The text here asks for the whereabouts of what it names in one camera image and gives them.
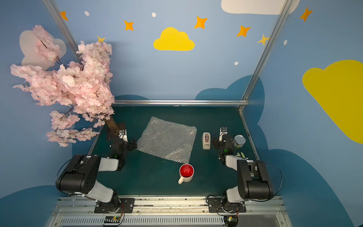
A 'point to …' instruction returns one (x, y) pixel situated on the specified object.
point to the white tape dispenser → (206, 140)
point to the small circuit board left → (112, 219)
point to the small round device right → (231, 221)
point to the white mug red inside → (186, 172)
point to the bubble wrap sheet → (168, 140)
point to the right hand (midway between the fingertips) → (223, 136)
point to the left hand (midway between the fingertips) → (127, 136)
